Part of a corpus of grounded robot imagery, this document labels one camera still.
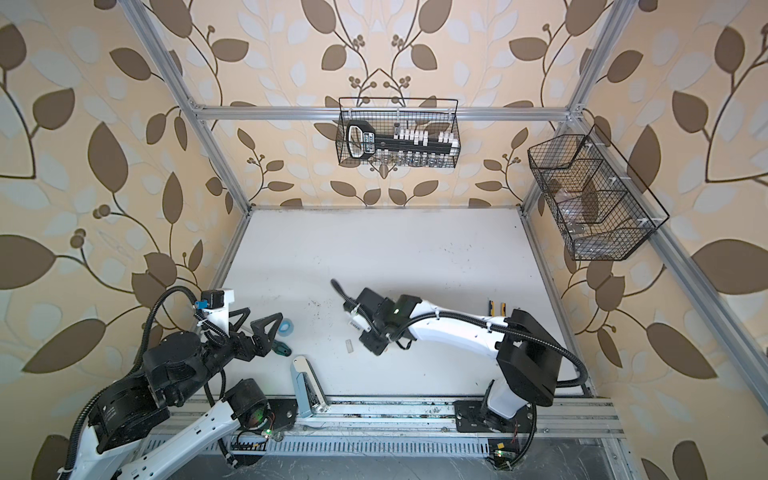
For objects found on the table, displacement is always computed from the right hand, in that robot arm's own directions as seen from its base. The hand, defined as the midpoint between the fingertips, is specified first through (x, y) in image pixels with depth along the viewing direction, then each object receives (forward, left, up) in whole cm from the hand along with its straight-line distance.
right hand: (371, 340), depth 80 cm
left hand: (-2, +20, +20) cm, 29 cm away
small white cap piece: (+1, +7, -8) cm, 11 cm away
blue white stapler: (-12, +16, -5) cm, 20 cm away
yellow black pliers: (+12, -37, -7) cm, 39 cm away
